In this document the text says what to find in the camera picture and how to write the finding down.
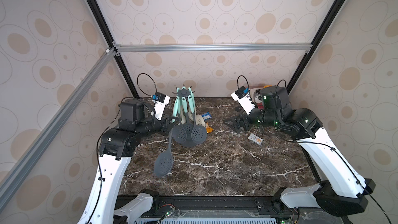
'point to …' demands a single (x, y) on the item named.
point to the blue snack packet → (206, 115)
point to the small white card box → (255, 139)
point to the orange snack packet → (209, 129)
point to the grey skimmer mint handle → (203, 135)
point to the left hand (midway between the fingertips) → (178, 116)
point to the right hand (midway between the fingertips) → (228, 117)
